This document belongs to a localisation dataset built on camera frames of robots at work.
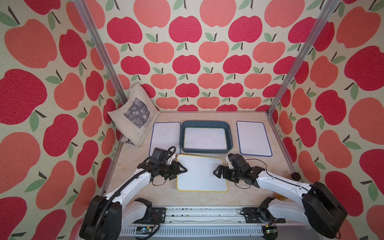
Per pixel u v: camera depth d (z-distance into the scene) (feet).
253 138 3.45
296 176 2.58
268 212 2.09
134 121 3.40
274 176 1.80
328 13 2.31
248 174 2.09
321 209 1.34
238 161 2.22
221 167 2.56
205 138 3.45
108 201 1.38
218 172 2.56
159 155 2.22
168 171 2.40
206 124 3.54
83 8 2.28
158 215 2.45
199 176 2.67
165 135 3.48
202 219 2.41
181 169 2.57
